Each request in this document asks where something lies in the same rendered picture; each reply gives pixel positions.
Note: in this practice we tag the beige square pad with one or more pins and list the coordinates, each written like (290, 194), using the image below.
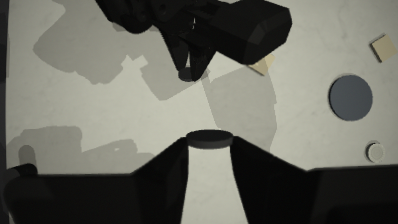
(383, 48)
(263, 65)

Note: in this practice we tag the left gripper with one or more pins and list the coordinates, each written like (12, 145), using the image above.
(245, 31)

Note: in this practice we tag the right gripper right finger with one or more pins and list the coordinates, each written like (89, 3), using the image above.
(273, 191)

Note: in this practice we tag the black cylinder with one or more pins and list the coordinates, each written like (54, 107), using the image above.
(21, 170)

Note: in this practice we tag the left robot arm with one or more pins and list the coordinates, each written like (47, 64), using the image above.
(137, 16)

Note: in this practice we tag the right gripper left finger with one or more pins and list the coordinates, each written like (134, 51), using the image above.
(157, 198)

